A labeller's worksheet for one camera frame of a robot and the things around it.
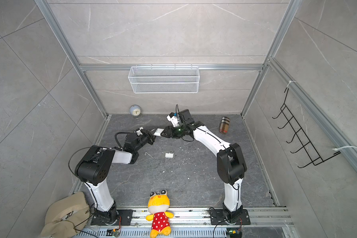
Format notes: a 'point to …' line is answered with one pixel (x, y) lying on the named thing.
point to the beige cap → (66, 216)
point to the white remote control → (158, 132)
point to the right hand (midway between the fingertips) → (164, 134)
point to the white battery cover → (169, 155)
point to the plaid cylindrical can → (224, 126)
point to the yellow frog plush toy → (158, 204)
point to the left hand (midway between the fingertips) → (159, 124)
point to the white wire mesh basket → (163, 80)
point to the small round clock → (135, 110)
